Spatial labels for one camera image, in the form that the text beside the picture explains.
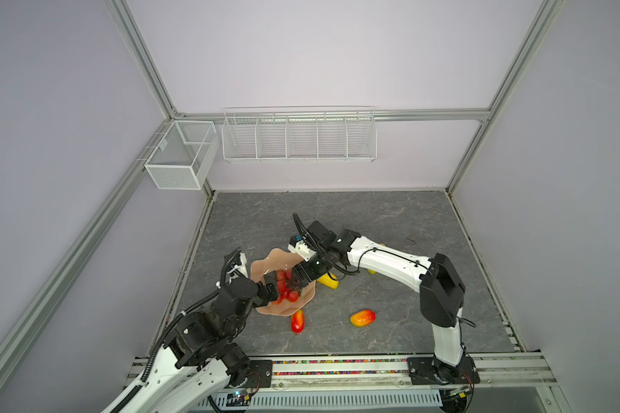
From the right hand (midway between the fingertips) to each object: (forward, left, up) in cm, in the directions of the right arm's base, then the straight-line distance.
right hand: (299, 279), depth 81 cm
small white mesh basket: (+50, +49, +11) cm, 71 cm away
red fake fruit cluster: (-1, +5, -4) cm, 6 cm away
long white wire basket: (+52, +1, +20) cm, 56 cm away
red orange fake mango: (-10, -20, -8) cm, 23 cm away
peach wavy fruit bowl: (+11, +9, -7) cm, 16 cm away
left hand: (-5, +9, +10) cm, 15 cm away
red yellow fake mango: (-10, 0, -7) cm, 13 cm away
